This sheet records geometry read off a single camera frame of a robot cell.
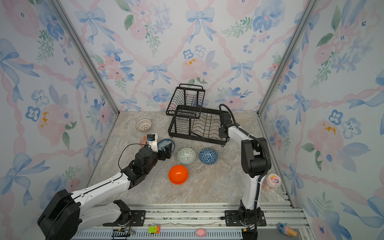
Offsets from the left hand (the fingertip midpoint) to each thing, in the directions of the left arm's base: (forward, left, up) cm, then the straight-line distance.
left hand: (165, 142), depth 81 cm
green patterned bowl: (+1, -11, -17) cm, 21 cm away
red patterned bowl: (+11, +18, -15) cm, 26 cm away
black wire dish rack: (+13, -13, +4) cm, 19 cm away
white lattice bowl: (+26, +21, -16) cm, 37 cm away
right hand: (+17, -38, -13) cm, 44 cm away
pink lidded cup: (-19, -55, -8) cm, 59 cm away
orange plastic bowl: (-12, -7, -15) cm, 21 cm away
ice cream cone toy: (-38, -59, -15) cm, 71 cm away
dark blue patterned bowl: (+1, -25, -17) cm, 30 cm away
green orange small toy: (-38, +2, -16) cm, 41 cm away
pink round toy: (-39, -19, -16) cm, 46 cm away
